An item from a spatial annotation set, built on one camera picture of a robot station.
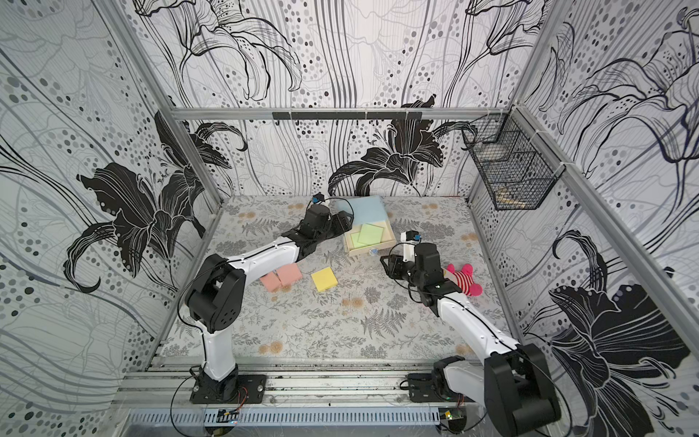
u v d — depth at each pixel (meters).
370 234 0.93
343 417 0.76
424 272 0.64
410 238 0.74
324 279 0.93
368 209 0.95
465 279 0.88
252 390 0.73
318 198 0.83
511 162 0.88
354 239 0.91
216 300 0.50
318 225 0.73
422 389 0.72
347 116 0.91
